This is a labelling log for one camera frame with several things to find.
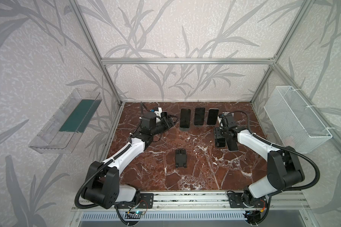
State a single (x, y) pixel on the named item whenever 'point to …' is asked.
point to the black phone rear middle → (199, 116)
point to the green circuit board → (139, 212)
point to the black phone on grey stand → (185, 117)
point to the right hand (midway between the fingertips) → (219, 127)
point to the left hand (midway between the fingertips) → (177, 116)
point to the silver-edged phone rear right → (212, 117)
